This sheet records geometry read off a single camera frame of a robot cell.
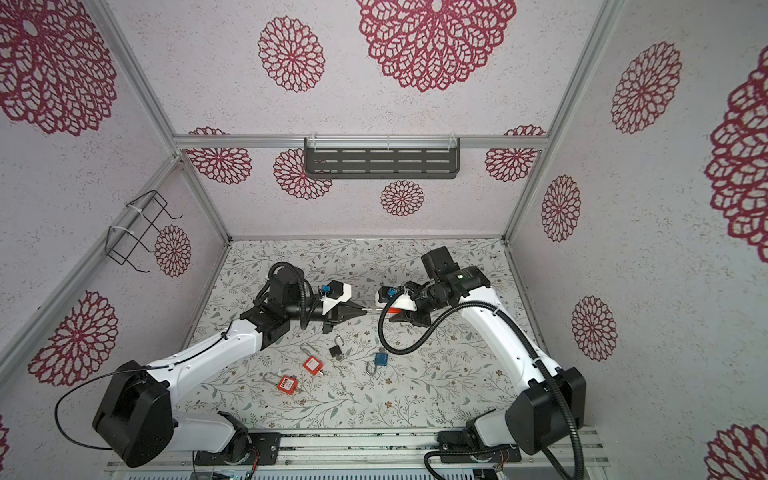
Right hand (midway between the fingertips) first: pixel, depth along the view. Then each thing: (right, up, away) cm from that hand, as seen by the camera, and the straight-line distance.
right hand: (395, 304), depth 76 cm
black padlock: (-17, -16, +14) cm, 27 cm away
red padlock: (-24, -19, +10) cm, 32 cm away
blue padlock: (-4, -18, +12) cm, 22 cm away
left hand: (-8, -2, -2) cm, 9 cm away
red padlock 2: (-31, -23, +7) cm, 39 cm away
